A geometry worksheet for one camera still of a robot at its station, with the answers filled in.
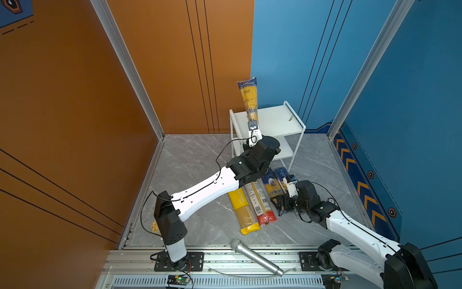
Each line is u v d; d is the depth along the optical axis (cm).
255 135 58
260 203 87
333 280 71
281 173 97
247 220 81
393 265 39
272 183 94
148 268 72
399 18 72
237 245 74
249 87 69
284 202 74
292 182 75
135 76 90
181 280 71
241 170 52
